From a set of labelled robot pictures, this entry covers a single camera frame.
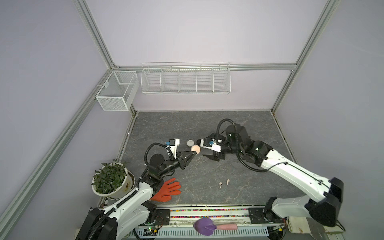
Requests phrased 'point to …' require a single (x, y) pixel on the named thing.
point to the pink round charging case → (196, 148)
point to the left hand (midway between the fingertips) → (195, 155)
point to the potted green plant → (112, 180)
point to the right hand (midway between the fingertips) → (206, 144)
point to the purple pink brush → (206, 227)
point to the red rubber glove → (164, 194)
